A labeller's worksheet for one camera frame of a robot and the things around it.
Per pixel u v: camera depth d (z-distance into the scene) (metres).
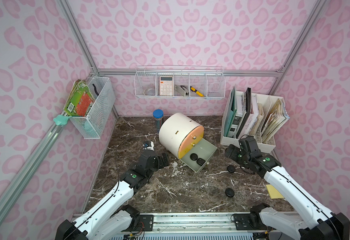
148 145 0.70
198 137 0.95
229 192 0.82
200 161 0.92
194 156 0.93
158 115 0.95
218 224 0.74
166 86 0.95
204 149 0.91
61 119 0.63
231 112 0.81
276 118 0.85
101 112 0.88
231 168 0.90
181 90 0.99
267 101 0.98
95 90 0.88
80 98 0.73
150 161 0.60
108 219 0.46
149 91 0.96
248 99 0.88
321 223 0.38
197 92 0.98
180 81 1.01
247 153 0.59
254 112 0.81
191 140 0.82
